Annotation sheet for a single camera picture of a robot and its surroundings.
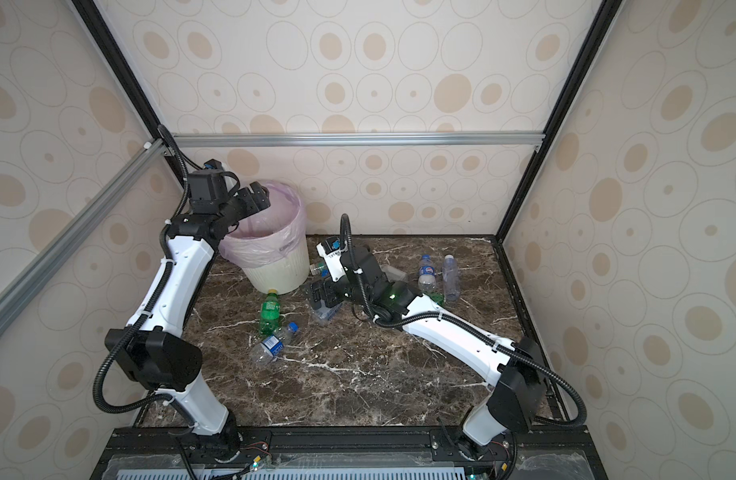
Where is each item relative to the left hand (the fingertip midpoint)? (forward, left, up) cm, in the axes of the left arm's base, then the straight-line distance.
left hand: (259, 185), depth 76 cm
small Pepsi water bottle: (-3, -48, -38) cm, 61 cm away
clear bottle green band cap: (+1, -9, -37) cm, 38 cm away
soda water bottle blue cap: (-16, -14, -37) cm, 43 cm away
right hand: (-21, -16, -11) cm, 29 cm away
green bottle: (-18, +3, -35) cm, 39 cm away
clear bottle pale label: (-3, -55, -36) cm, 66 cm away
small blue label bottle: (-28, 0, -34) cm, 45 cm away
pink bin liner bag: (-3, -3, -11) cm, 12 cm away
